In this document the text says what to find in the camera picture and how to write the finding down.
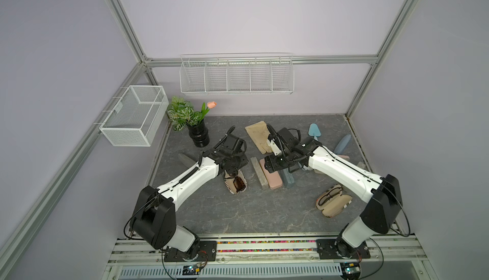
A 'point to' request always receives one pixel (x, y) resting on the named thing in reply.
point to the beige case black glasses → (331, 202)
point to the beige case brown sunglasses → (228, 179)
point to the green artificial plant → (181, 112)
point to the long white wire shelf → (237, 73)
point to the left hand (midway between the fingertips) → (245, 162)
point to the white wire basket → (136, 118)
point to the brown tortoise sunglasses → (239, 184)
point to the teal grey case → (287, 177)
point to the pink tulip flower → (211, 104)
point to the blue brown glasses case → (342, 144)
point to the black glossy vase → (199, 134)
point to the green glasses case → (260, 173)
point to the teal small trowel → (314, 131)
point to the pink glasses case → (274, 179)
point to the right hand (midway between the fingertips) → (271, 162)
